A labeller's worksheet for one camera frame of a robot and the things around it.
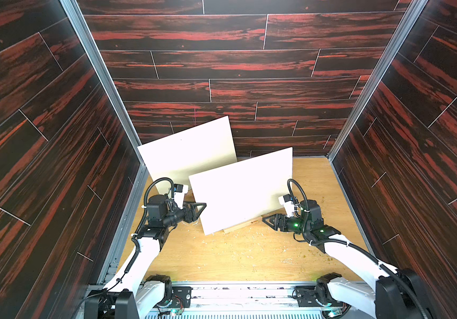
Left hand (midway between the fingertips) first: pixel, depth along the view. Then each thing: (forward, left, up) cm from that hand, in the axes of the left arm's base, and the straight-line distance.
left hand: (202, 205), depth 80 cm
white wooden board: (+2, -16, +7) cm, 18 cm away
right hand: (-1, -28, -7) cm, 29 cm away
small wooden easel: (-1, -22, -13) cm, 25 cm away
